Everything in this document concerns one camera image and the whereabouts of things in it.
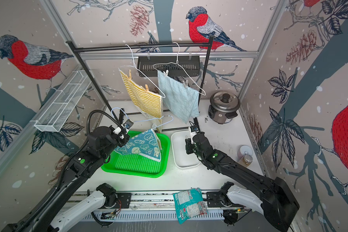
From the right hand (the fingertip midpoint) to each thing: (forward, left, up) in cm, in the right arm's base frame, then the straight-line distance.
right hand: (186, 138), depth 83 cm
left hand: (-1, +31, +17) cm, 35 cm away
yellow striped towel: (+15, +22, +12) cm, 30 cm away
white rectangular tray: (-7, +2, -14) cm, 16 cm away
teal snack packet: (-31, -2, -10) cm, 33 cm away
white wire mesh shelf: (-2, +68, +19) cm, 70 cm away
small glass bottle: (-11, -33, -3) cm, 35 cm away
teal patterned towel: (-4, +23, 0) cm, 24 cm away
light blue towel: (+22, +4, +9) cm, 24 cm away
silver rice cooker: (+22, -24, +4) cm, 33 cm away
